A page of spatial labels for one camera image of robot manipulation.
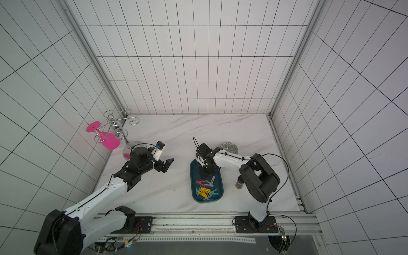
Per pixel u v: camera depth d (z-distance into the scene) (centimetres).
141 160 63
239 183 79
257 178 47
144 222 73
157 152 71
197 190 83
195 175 87
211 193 81
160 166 73
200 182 85
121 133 86
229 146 98
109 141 83
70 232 39
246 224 68
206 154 69
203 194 81
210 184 83
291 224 69
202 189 82
